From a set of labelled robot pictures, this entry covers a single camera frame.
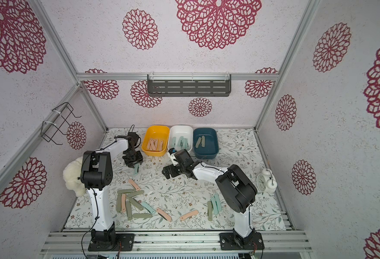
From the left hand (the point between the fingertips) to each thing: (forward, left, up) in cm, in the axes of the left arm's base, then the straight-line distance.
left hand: (138, 164), depth 101 cm
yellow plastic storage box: (+27, -10, 0) cm, 28 cm away
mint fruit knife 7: (-26, -45, +1) cm, 52 cm away
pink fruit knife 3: (+14, -13, 0) cm, 19 cm away
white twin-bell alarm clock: (-17, -71, +11) cm, 74 cm away
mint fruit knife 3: (+16, -29, 0) cm, 34 cm away
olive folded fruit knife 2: (-19, -2, 0) cm, 19 cm away
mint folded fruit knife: (-26, -10, 0) cm, 28 cm away
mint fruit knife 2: (+18, -25, -1) cm, 31 cm away
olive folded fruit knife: (-17, +4, 0) cm, 18 cm away
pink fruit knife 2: (+15, -5, +1) cm, 16 cm away
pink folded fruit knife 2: (-24, +3, +1) cm, 25 cm away
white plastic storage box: (+27, -30, +1) cm, 40 cm away
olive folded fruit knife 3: (-25, +5, +1) cm, 25 cm away
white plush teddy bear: (-18, +22, +20) cm, 35 cm away
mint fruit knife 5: (-2, 0, 0) cm, 2 cm away
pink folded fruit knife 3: (-30, -32, 0) cm, 44 cm away
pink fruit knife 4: (-31, -21, 0) cm, 37 cm away
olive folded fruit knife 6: (-31, -9, +1) cm, 32 cm away
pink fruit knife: (+13, -8, +1) cm, 15 cm away
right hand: (-6, -20, +7) cm, 22 cm away
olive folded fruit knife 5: (-28, -1, 0) cm, 28 cm away
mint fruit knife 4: (+15, -27, +1) cm, 31 cm away
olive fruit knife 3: (-28, -42, 0) cm, 51 cm away
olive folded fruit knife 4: (-24, -3, +1) cm, 25 cm away
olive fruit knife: (+18, -38, -1) cm, 42 cm away
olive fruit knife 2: (+19, -42, -1) cm, 45 cm away
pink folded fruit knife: (-13, 0, +1) cm, 13 cm away
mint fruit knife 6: (-24, -47, 0) cm, 53 cm away
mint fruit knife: (+19, -21, -1) cm, 28 cm away
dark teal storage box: (+18, -43, -1) cm, 47 cm away
